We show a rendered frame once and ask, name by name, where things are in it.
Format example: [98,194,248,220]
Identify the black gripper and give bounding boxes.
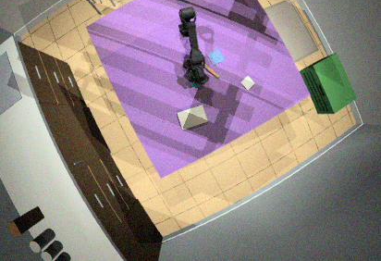
[182,60,209,84]

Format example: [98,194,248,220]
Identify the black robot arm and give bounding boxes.
[178,6,206,81]

